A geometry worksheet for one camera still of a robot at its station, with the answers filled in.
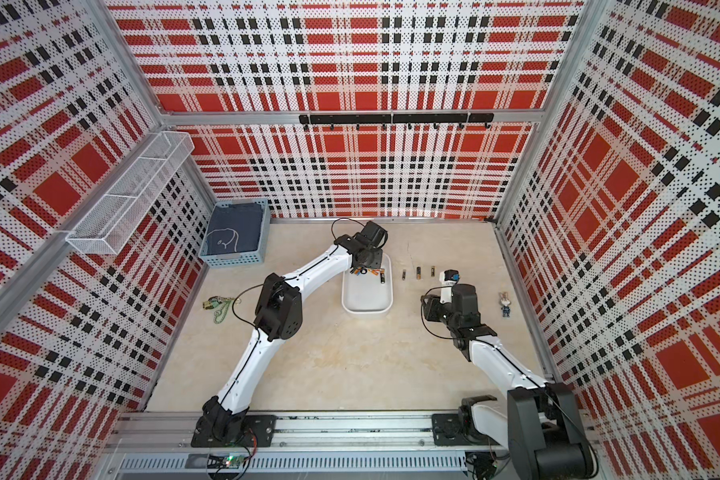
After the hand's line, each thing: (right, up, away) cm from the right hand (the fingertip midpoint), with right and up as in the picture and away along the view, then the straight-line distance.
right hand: (429, 297), depth 88 cm
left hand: (-16, +12, +14) cm, 25 cm away
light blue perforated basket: (-66, +10, +16) cm, 69 cm away
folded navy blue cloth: (-68, +22, +20) cm, 75 cm away
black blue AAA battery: (-6, +5, +16) cm, 18 cm away
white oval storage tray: (-20, -1, +9) cm, 22 cm away
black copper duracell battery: (-1, +6, +16) cm, 17 cm away
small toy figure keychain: (+26, -3, +7) cm, 27 cm away
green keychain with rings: (-69, -3, +8) cm, 70 cm away
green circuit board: (-49, -35, -19) cm, 64 cm away
